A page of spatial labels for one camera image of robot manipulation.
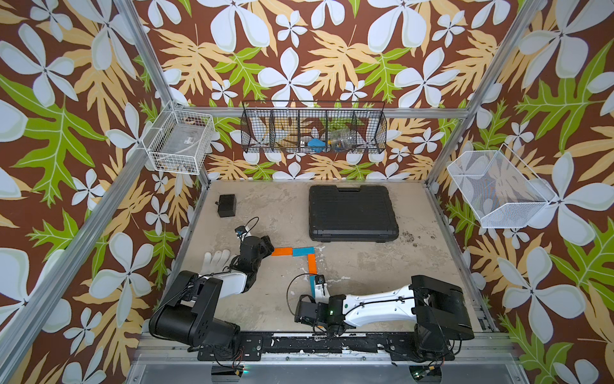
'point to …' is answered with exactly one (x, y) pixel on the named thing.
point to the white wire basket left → (177, 139)
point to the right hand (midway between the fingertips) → (312, 312)
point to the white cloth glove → (217, 262)
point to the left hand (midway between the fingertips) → (264, 236)
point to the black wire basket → (313, 126)
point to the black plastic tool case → (363, 214)
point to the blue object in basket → (316, 145)
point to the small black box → (227, 206)
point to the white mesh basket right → (501, 190)
